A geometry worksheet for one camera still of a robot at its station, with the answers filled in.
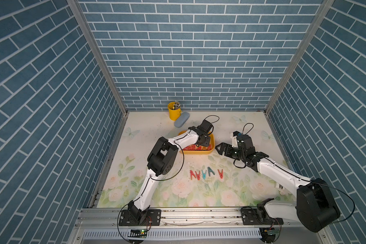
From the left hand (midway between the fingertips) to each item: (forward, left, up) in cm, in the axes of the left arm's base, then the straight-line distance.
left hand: (208, 142), depth 100 cm
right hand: (-10, -6, +9) cm, 15 cm away
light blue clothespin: (-21, +4, -3) cm, 21 cm away
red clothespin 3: (-21, -6, -2) cm, 22 cm away
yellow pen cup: (+21, +23, +8) cm, 33 cm away
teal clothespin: (-19, 0, -1) cm, 19 cm away
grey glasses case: (+21, +18, 0) cm, 28 cm away
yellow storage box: (-5, +9, -1) cm, 10 cm away
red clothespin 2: (-20, +11, -2) cm, 23 cm away
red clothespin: (-22, +7, -2) cm, 23 cm away
